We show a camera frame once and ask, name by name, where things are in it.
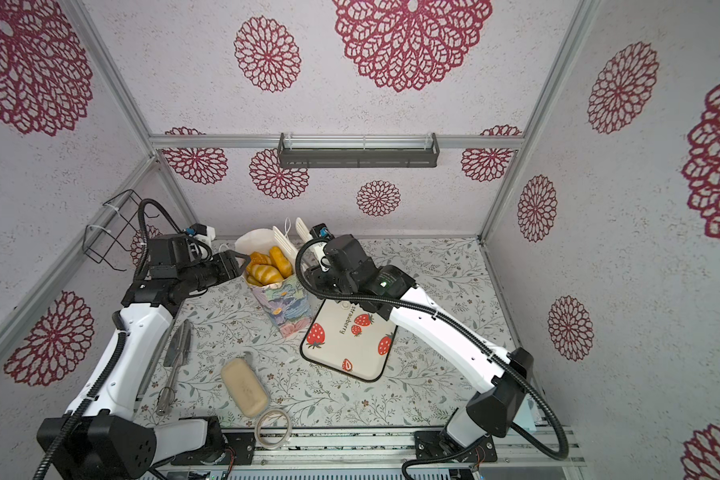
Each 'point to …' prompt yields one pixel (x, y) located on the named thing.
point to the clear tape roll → (272, 429)
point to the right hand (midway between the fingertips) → (313, 263)
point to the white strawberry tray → (349, 339)
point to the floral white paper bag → (285, 302)
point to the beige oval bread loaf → (245, 386)
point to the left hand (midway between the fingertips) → (242, 266)
